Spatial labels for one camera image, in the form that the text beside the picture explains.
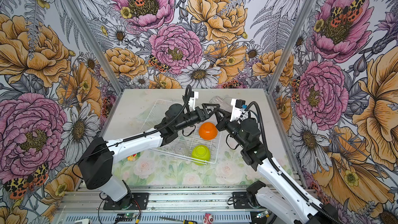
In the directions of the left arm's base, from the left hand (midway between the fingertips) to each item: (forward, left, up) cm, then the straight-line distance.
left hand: (217, 112), depth 71 cm
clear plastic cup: (+2, -3, +3) cm, 5 cm away
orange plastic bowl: (+4, +3, -24) cm, 25 cm away
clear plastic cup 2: (-8, +18, -20) cm, 28 cm away
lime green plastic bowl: (-10, +7, -22) cm, 25 cm away
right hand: (-1, +2, +1) cm, 2 cm away
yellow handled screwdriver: (-38, +15, -29) cm, 50 cm away
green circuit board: (-36, +42, -30) cm, 63 cm away
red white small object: (-37, +5, -25) cm, 45 cm away
